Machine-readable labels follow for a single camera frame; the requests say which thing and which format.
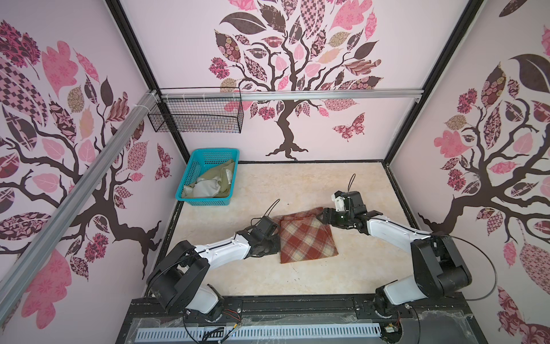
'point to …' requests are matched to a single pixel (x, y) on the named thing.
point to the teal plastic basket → (202, 160)
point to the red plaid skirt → (303, 237)
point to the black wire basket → (198, 110)
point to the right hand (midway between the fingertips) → (322, 216)
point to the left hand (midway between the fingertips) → (278, 251)
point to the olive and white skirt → (214, 183)
